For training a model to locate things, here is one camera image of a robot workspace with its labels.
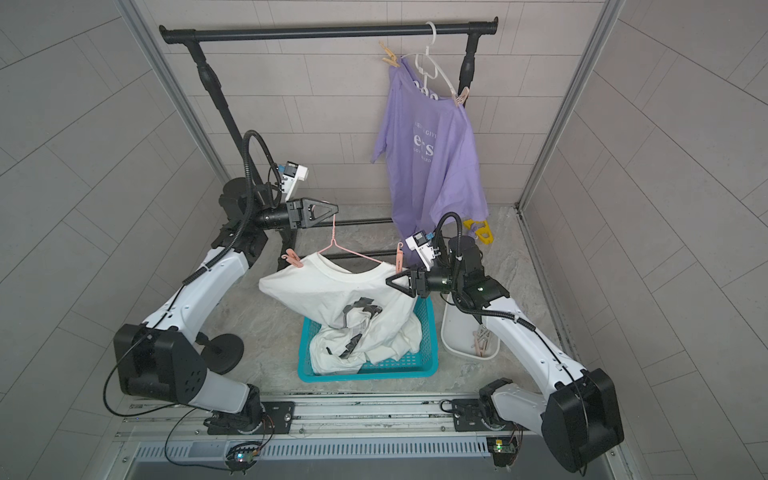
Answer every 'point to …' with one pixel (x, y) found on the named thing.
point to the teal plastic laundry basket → (421, 363)
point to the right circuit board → (502, 449)
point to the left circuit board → (242, 456)
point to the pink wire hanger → (342, 246)
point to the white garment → (361, 319)
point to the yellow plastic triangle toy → (484, 234)
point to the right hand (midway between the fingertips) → (395, 283)
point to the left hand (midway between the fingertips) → (337, 214)
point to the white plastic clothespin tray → (457, 333)
